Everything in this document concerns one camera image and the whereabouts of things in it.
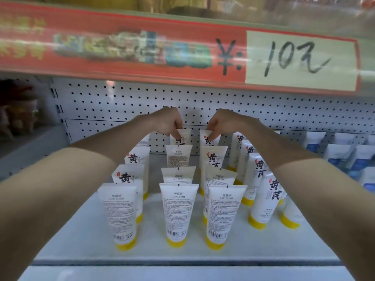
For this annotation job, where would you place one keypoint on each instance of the person's right hand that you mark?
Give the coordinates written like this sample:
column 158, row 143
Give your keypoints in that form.
column 234, row 122

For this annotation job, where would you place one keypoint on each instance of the person's left hand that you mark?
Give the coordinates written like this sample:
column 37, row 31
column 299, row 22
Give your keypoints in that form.
column 162, row 121

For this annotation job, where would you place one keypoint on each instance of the white tube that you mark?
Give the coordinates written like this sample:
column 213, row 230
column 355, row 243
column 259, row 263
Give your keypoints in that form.
column 186, row 138
column 203, row 136

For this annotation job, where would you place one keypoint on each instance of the row of yellow cap tubes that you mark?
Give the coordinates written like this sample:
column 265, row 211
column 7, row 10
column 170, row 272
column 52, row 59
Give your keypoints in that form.
column 177, row 210

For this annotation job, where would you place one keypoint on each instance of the group of blue-labelled white tubes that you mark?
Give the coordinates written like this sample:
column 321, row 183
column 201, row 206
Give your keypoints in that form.
column 337, row 155

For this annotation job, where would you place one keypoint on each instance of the person's right forearm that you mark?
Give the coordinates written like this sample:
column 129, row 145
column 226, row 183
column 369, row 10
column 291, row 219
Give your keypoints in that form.
column 328, row 207

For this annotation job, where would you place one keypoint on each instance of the person's left forearm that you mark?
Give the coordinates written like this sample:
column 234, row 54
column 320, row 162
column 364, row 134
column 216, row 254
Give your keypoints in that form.
column 44, row 196

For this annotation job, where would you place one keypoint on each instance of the red shelf label strip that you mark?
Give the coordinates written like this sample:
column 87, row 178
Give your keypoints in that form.
column 117, row 26

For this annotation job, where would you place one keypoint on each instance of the white paper price tag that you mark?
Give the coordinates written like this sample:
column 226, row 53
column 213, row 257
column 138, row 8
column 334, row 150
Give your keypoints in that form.
column 257, row 76

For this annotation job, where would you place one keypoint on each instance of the brown wrapped goods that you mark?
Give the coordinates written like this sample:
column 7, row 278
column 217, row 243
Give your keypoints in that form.
column 20, row 114

